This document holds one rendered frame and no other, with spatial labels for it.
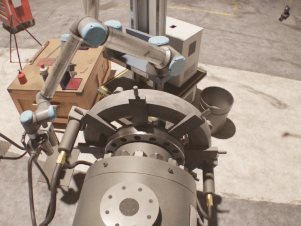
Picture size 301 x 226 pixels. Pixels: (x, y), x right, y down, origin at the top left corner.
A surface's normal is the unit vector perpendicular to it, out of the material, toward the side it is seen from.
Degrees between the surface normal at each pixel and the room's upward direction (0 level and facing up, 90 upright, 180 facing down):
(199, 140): 90
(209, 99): 87
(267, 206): 0
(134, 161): 3
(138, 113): 90
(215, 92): 87
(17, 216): 0
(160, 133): 22
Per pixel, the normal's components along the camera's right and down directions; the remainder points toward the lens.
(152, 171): 0.24, -0.67
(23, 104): -0.10, 0.71
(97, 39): 0.37, 0.60
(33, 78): 0.00, -0.70
